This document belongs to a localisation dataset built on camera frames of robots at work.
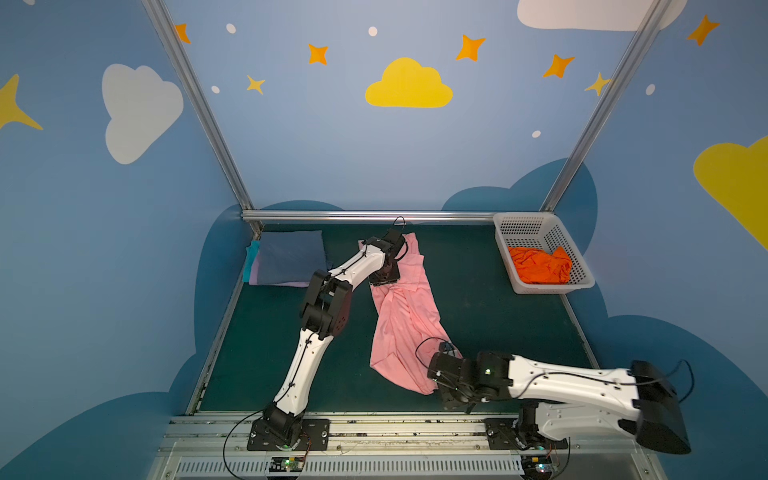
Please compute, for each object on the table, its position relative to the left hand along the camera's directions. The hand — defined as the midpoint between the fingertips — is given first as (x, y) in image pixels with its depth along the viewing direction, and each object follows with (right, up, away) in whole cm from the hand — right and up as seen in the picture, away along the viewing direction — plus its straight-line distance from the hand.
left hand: (392, 280), depth 104 cm
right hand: (+13, -27, -28) cm, 41 cm away
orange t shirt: (+51, +5, 0) cm, 51 cm away
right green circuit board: (+35, -43, -32) cm, 64 cm away
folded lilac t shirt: (-47, +1, -4) cm, 47 cm away
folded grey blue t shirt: (-37, +9, +1) cm, 38 cm away
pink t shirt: (+5, -14, -11) cm, 18 cm away
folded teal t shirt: (-53, +9, +6) cm, 54 cm away
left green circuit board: (-26, -41, -33) cm, 59 cm away
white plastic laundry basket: (+60, +18, +13) cm, 64 cm away
